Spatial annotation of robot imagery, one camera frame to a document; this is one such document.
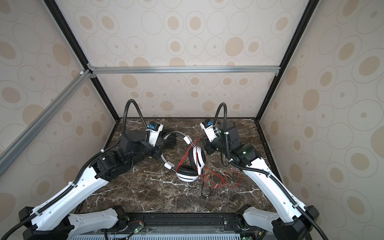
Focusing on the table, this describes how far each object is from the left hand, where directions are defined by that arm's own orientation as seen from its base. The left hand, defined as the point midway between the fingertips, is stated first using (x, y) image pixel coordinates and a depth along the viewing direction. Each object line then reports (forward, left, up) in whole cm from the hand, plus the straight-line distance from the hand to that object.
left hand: (169, 140), depth 64 cm
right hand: (+5, -15, -5) cm, 17 cm away
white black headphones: (-13, -6, -4) cm, 15 cm away
